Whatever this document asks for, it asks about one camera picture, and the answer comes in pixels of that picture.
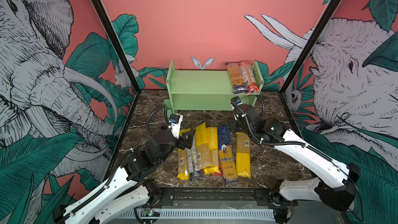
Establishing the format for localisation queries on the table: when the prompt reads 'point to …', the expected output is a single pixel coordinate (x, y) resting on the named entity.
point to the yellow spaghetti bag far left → (183, 172)
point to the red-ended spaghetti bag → (253, 87)
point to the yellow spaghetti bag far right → (243, 155)
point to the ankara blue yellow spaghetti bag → (227, 159)
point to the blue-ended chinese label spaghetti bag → (239, 86)
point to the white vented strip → (255, 213)
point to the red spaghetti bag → (219, 173)
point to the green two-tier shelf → (205, 89)
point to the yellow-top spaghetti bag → (203, 151)
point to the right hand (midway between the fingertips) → (230, 115)
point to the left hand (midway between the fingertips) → (185, 125)
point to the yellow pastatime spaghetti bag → (212, 139)
